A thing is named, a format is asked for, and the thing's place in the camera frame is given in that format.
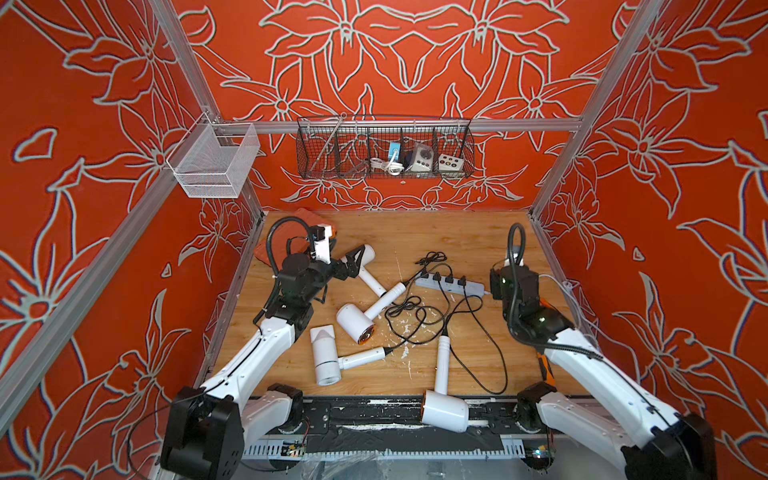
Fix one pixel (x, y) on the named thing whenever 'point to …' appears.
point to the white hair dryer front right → (439, 408)
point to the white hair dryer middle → (358, 325)
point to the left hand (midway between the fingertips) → (348, 241)
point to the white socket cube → (449, 163)
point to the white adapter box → (423, 159)
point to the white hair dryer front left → (328, 363)
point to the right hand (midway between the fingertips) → (506, 269)
